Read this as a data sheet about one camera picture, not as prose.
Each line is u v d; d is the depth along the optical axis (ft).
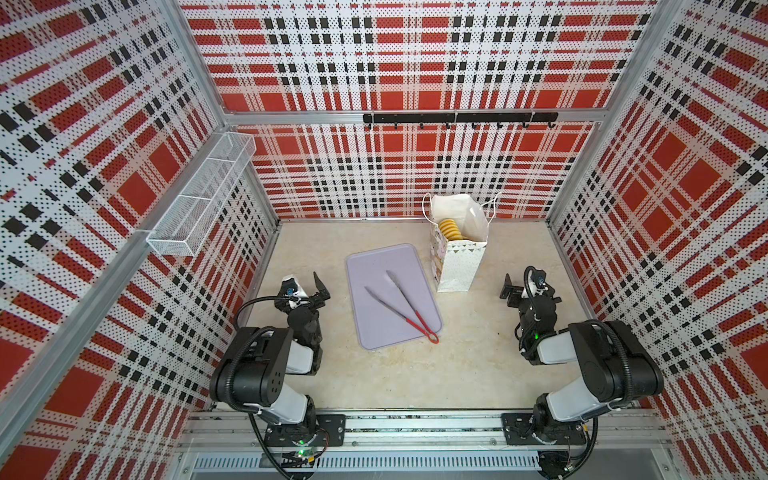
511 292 2.76
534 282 2.49
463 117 2.92
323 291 2.69
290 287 2.38
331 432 2.42
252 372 1.51
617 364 1.46
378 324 3.17
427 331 2.92
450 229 3.09
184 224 2.99
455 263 2.90
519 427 2.40
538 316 2.24
